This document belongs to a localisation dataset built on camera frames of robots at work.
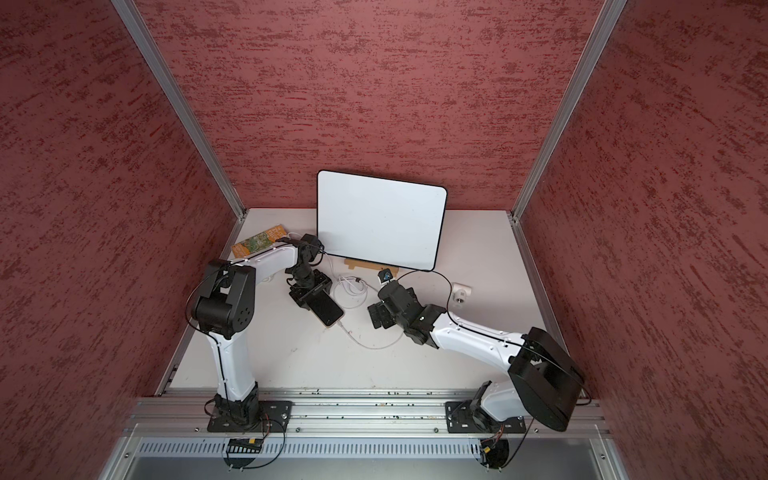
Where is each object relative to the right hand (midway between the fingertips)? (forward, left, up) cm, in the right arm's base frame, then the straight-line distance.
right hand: (387, 306), depth 86 cm
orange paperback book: (+30, +48, -5) cm, 57 cm away
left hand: (+5, +22, -7) cm, 23 cm away
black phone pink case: (+5, +21, -9) cm, 23 cm away
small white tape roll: (+7, -24, -6) cm, 26 cm away
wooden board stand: (+18, +12, -4) cm, 22 cm away
